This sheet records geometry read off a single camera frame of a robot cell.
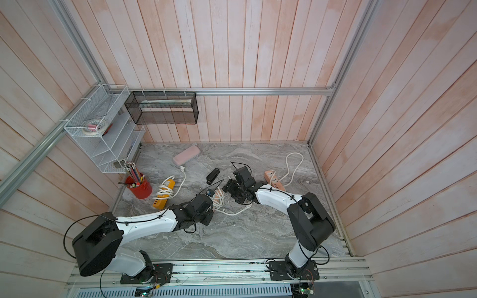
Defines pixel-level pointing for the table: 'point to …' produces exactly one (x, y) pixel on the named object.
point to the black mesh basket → (163, 107)
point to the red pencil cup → (142, 189)
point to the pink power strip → (272, 179)
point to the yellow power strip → (164, 194)
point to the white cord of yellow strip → (172, 177)
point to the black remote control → (212, 176)
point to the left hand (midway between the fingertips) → (208, 213)
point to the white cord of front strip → (218, 201)
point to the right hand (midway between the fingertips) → (225, 190)
